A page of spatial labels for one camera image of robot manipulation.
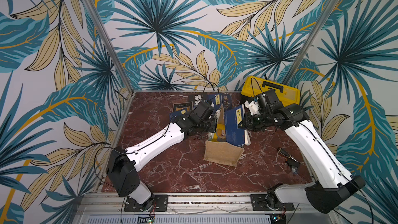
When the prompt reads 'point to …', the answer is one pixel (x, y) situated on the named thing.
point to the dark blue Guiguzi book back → (226, 99)
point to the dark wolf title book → (198, 97)
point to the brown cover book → (178, 107)
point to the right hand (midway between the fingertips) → (238, 125)
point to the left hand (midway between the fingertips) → (214, 126)
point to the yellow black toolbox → (288, 95)
